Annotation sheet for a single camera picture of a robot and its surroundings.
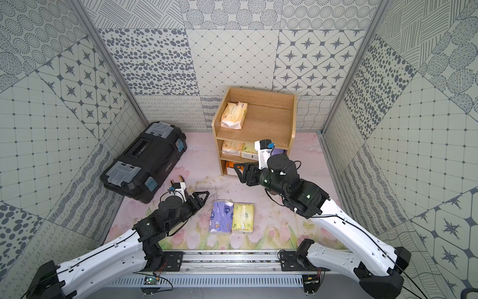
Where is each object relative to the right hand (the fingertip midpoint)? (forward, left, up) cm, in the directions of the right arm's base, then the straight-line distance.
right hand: (241, 167), depth 64 cm
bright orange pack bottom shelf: (+18, +7, -24) cm, 31 cm away
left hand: (-1, +15, -17) cm, 23 cm away
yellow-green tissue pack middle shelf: (+16, -3, -11) cm, 19 cm away
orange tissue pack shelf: (+18, +6, -12) cm, 23 cm away
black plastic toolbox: (+8, +46, -14) cm, 49 cm away
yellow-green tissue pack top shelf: (-7, 0, -29) cm, 30 cm away
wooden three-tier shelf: (+30, -12, -1) cm, 32 cm away
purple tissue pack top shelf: (-7, +10, -29) cm, 31 cm away
